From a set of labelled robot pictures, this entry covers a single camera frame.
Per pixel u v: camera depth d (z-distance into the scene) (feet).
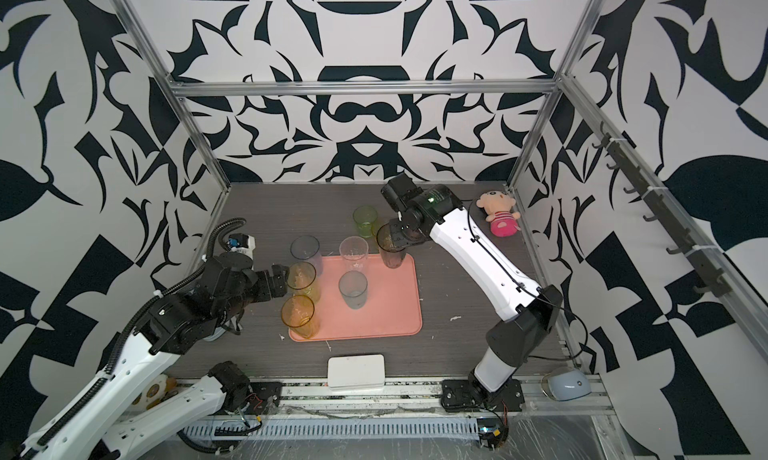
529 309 1.38
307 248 2.85
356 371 2.44
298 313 2.60
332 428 2.33
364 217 3.29
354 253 2.98
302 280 2.71
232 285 1.68
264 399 2.43
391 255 2.55
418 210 1.62
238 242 1.98
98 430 1.33
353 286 2.72
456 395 2.44
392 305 2.92
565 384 2.29
